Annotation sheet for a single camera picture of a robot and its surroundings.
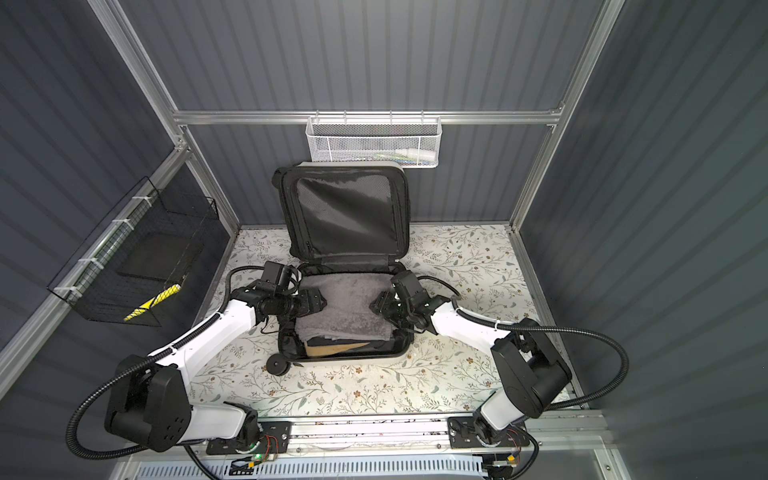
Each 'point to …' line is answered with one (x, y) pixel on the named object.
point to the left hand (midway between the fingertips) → (314, 305)
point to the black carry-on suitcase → (347, 225)
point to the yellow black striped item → (163, 296)
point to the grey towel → (347, 314)
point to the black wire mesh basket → (146, 245)
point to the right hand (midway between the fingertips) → (377, 311)
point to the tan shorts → (315, 351)
